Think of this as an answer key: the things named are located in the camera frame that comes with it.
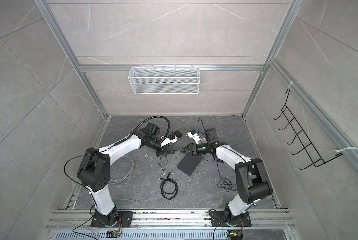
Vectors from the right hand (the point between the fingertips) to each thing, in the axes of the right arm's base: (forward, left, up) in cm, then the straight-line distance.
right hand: (183, 151), depth 84 cm
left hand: (+3, +6, -1) cm, 7 cm away
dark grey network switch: (-2, -4, -12) cm, 13 cm away
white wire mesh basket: (+47, +11, +16) cm, 51 cm away
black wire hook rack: (-10, -55, +16) cm, 59 cm away
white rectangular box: (+6, -4, +8) cm, 10 cm away
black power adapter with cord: (+20, +3, -10) cm, 22 cm away
